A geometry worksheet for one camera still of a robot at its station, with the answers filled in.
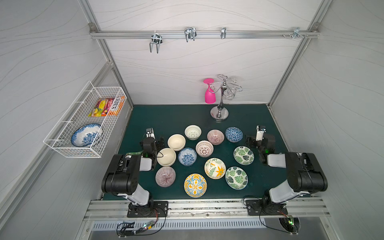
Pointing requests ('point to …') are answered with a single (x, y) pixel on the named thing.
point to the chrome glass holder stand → (220, 112)
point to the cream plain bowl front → (166, 156)
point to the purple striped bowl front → (165, 176)
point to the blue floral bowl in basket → (87, 135)
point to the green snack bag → (134, 153)
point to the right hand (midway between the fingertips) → (255, 134)
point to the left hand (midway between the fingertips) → (154, 137)
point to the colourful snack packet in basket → (108, 106)
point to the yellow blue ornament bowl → (195, 185)
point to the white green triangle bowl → (193, 132)
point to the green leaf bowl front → (236, 178)
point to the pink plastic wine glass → (210, 95)
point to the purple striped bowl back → (215, 137)
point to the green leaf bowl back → (243, 155)
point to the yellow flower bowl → (214, 168)
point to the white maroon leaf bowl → (204, 148)
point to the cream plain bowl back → (176, 142)
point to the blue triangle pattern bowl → (234, 134)
